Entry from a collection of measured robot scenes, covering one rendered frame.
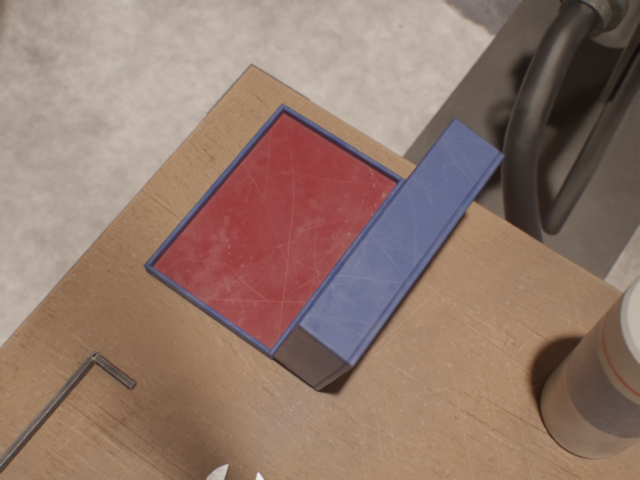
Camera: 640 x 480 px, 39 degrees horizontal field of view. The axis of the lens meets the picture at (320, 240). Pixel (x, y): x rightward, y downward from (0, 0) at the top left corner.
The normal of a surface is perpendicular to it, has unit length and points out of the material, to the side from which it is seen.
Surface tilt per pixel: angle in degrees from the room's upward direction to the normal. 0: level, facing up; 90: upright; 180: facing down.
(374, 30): 0
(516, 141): 49
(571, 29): 16
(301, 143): 0
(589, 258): 0
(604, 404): 90
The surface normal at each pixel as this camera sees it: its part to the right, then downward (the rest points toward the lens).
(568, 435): -0.72, 0.64
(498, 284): 0.00, -0.40
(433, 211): 0.18, -0.28
